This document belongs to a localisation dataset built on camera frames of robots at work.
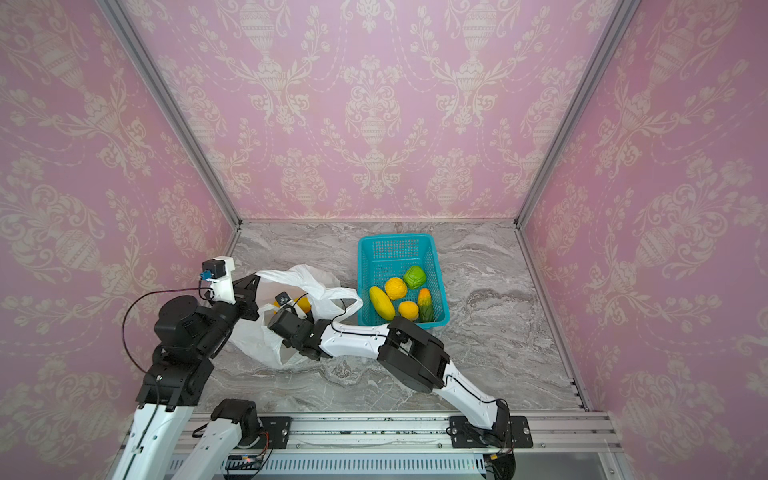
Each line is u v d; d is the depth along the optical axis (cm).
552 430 76
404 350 58
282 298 77
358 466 78
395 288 94
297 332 68
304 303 79
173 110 87
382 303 93
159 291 51
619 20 69
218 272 54
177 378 47
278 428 75
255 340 74
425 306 92
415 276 97
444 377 55
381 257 109
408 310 90
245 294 58
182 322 47
